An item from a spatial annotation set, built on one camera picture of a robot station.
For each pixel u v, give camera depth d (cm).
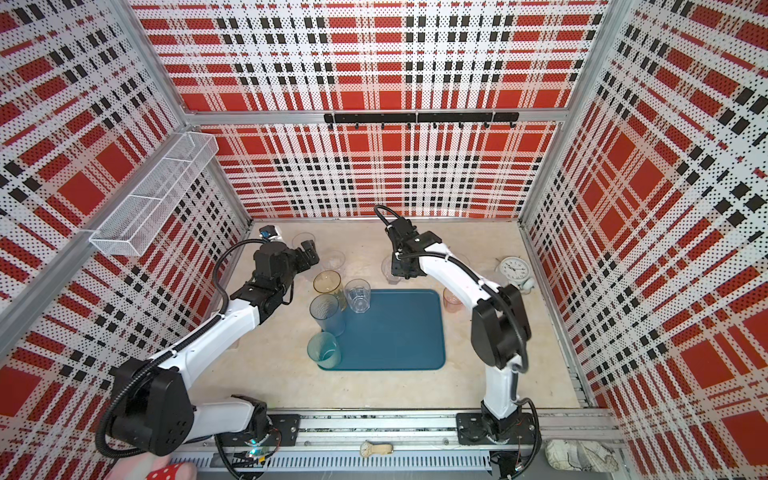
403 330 91
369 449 69
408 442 73
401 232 70
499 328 48
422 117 88
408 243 64
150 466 64
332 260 104
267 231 72
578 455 68
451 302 93
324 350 86
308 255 77
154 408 41
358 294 97
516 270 101
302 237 110
